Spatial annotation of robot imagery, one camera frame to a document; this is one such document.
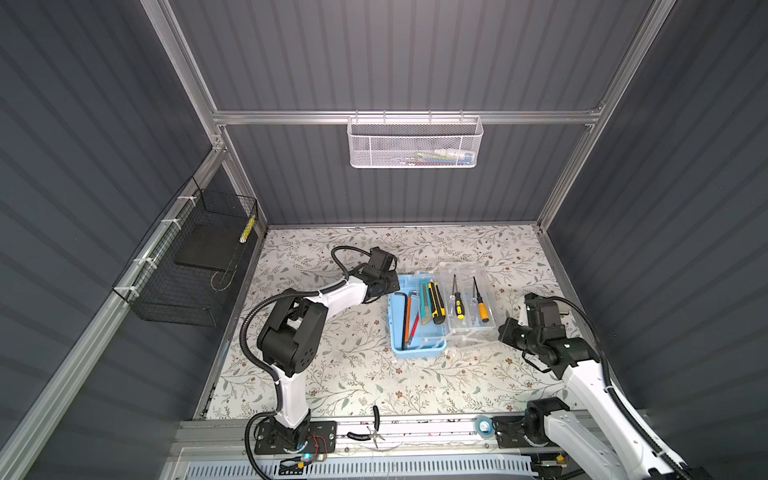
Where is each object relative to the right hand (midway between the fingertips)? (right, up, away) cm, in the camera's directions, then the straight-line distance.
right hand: (505, 329), depth 82 cm
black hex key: (-28, +1, +12) cm, 30 cm away
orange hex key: (-26, 0, +11) cm, 29 cm away
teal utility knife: (-22, +7, +6) cm, 23 cm away
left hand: (-31, +12, +14) cm, 36 cm away
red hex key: (-25, -1, +9) cm, 26 cm away
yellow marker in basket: (-72, +26, -2) cm, 76 cm away
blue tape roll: (-8, -23, -8) cm, 25 cm away
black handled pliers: (-36, -24, -8) cm, 45 cm away
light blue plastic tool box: (-21, -3, 0) cm, 22 cm away
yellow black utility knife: (-18, +6, +5) cm, 20 cm away
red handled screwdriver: (-14, +7, -2) cm, 16 cm away
